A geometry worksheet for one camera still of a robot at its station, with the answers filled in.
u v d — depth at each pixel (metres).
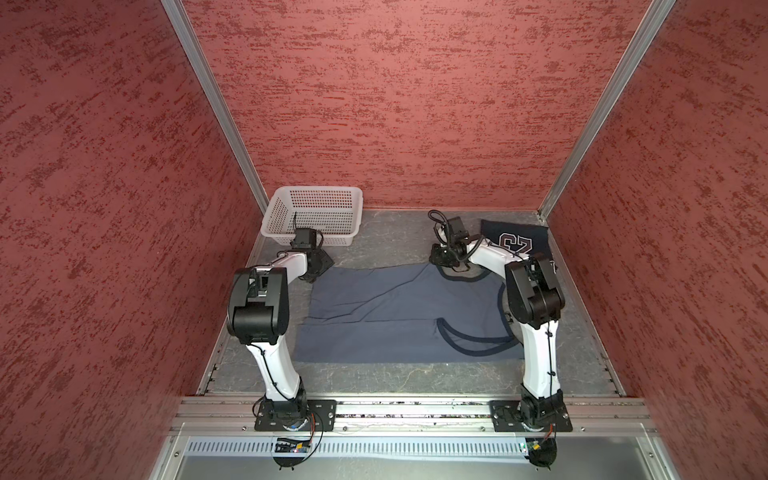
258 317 0.52
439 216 0.86
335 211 1.10
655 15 0.71
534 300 0.57
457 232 0.85
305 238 0.81
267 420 0.71
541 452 0.71
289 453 0.72
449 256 0.79
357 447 0.77
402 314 0.92
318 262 0.91
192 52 0.77
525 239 1.07
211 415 0.76
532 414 0.66
